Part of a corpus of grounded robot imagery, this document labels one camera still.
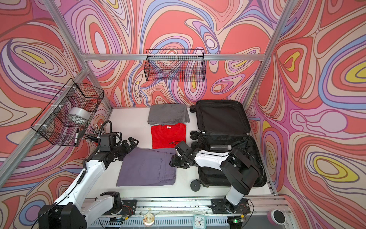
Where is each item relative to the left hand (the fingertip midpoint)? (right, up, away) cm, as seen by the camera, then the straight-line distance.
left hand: (135, 144), depth 83 cm
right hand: (+23, -15, +3) cm, 27 cm away
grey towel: (+13, +19, +30) cm, 38 cm away
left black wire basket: (-31, +15, -12) cm, 36 cm away
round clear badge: (+11, -36, -13) cm, 40 cm away
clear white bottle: (+53, -4, +10) cm, 54 cm away
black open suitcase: (+57, +10, +15) cm, 60 cm away
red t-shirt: (+17, +3, +18) cm, 25 cm away
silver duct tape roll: (-25, +18, -10) cm, 32 cm away
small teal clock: (+36, -35, -15) cm, 53 cm away
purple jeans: (+5, -15, +3) cm, 16 cm away
